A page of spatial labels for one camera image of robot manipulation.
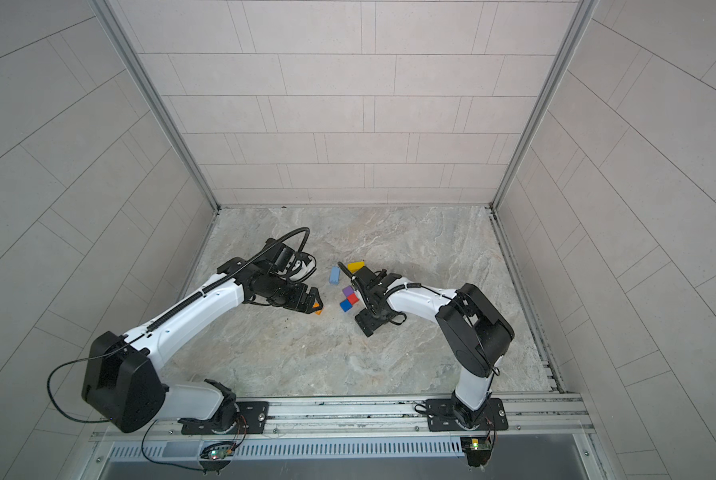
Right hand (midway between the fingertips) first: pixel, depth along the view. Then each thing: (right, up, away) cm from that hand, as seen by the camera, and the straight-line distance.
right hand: (373, 323), depth 89 cm
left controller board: (-33, -20, -25) cm, 46 cm away
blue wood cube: (-9, +5, +2) cm, 10 cm away
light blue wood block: (-12, +14, +8) cm, 20 cm away
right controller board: (+24, -22, -21) cm, 39 cm away
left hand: (-15, +9, -10) cm, 20 cm away
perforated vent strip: (-18, -22, -21) cm, 36 cm away
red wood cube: (-7, +7, +2) cm, 10 cm away
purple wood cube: (-8, +9, +4) cm, 13 cm away
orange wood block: (-14, +10, -16) cm, 24 cm away
